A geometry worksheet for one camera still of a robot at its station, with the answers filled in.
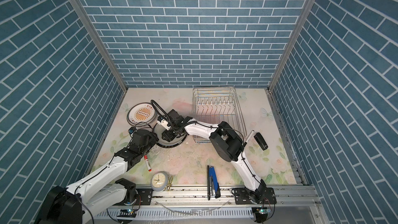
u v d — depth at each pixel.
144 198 0.74
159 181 0.75
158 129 0.93
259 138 0.93
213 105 1.03
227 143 0.55
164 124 0.84
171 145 0.88
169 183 0.79
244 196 0.74
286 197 0.75
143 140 0.66
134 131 0.75
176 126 0.74
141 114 1.02
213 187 0.75
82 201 0.42
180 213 0.71
